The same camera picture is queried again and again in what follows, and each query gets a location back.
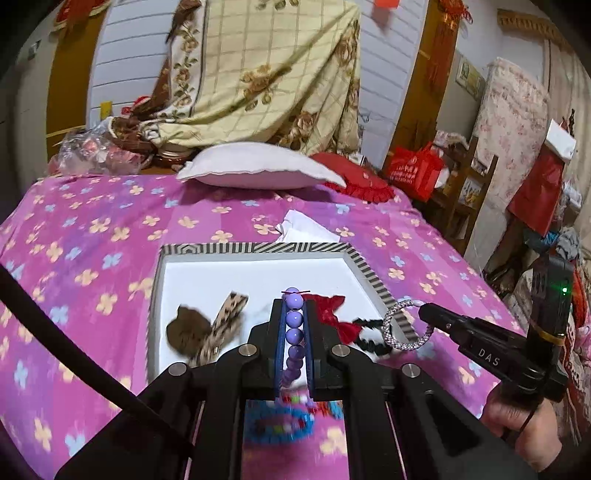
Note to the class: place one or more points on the wooden chair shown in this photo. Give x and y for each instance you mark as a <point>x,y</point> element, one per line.
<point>466,184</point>

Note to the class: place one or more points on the red knot decoration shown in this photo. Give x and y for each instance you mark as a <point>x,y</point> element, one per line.
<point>443,41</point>

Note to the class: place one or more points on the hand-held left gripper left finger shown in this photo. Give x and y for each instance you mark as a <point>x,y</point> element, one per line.
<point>278,350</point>

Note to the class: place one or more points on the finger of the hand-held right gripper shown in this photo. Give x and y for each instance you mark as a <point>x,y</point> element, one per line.
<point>441,318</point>

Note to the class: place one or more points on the red frilled pillow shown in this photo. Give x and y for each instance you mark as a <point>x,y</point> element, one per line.
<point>355,180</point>

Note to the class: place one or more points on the person's right hand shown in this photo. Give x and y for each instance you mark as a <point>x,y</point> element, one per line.
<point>531,429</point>

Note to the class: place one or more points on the pink floral quilt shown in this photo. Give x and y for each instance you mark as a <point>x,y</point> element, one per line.
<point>512,124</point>

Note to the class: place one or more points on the red hair bow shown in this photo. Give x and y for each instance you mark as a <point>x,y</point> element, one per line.
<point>330,311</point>

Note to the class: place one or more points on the red hanging cloth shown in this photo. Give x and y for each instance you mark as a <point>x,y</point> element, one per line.
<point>538,194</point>

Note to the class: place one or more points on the white and pink pillow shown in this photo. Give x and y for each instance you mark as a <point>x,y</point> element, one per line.
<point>258,166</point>

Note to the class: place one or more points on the leopard print hair bow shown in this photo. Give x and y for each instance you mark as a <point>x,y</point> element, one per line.
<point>226,318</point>

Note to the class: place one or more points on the brown hair scrunchie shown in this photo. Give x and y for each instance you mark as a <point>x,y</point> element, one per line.
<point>187,330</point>

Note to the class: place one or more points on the rhinestone bangle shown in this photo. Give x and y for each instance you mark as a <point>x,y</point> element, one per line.
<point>392,334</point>

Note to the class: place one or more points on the red shopping bag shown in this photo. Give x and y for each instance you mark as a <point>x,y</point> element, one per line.
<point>415,170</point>

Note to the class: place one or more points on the beige floral blanket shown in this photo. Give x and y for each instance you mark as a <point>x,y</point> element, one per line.
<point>258,69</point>

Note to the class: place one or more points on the clear plastic bag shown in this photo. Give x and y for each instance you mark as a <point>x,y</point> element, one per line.
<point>92,150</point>

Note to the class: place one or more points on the white paper sheet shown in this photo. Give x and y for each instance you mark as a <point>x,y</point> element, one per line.
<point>307,226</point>

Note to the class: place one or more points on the blue cloth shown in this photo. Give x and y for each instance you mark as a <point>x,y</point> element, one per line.
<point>547,240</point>

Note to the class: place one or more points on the black and white scrunchie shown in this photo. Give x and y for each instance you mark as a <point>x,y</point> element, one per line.
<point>374,339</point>

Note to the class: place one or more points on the pink floral bedsheet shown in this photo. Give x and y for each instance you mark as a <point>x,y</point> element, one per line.
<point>101,240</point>

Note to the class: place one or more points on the white tray with striped rim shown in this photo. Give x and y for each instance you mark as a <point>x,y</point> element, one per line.
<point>258,272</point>

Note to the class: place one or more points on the framed wall picture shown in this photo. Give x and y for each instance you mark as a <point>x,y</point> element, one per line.
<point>470,76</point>

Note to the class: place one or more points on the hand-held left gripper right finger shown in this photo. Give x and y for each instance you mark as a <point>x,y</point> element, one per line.
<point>308,350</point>

